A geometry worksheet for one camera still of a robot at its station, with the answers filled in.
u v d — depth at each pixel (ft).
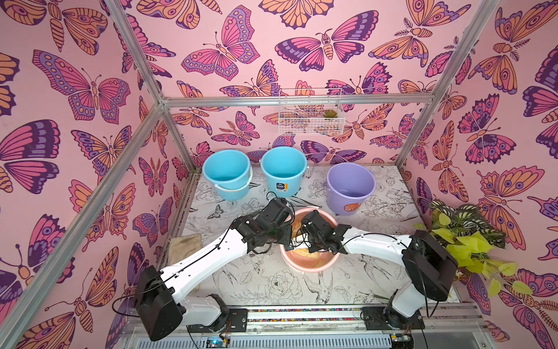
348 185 3.41
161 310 1.23
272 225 1.86
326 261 2.35
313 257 2.78
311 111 3.16
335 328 2.39
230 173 3.38
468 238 2.11
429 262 1.58
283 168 3.54
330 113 3.03
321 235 2.18
